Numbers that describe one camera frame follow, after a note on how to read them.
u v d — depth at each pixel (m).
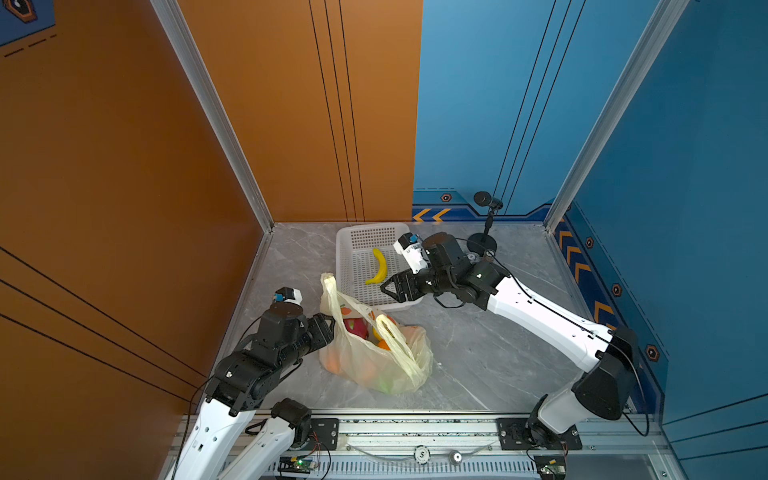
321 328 0.59
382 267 1.02
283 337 0.49
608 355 0.42
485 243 1.12
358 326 0.82
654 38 0.73
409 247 0.65
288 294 0.61
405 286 0.63
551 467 0.71
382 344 0.62
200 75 0.79
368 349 0.69
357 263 1.08
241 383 0.43
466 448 0.72
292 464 0.71
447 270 0.55
